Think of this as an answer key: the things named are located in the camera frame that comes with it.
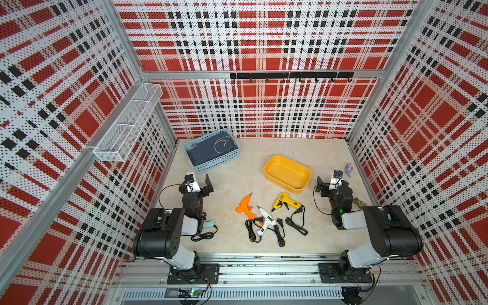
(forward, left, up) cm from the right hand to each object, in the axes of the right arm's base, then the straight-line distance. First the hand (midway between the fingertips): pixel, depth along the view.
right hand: (330, 176), depth 92 cm
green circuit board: (-47, +62, -7) cm, 78 cm away
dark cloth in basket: (+21, +63, -2) cm, 66 cm away
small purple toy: (+10, -15, -8) cm, 20 cm away
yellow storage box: (+8, +19, -9) cm, 23 cm away
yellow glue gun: (-9, +24, -7) cm, 26 cm away
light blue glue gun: (-21, +59, -7) cm, 63 cm away
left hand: (-1, +64, +3) cm, 64 cm away
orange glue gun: (-13, +43, -7) cm, 45 cm away
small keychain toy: (-10, -14, -9) cm, 20 cm away
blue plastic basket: (+13, +60, -5) cm, 62 cm away
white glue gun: (-20, +31, -7) cm, 37 cm away
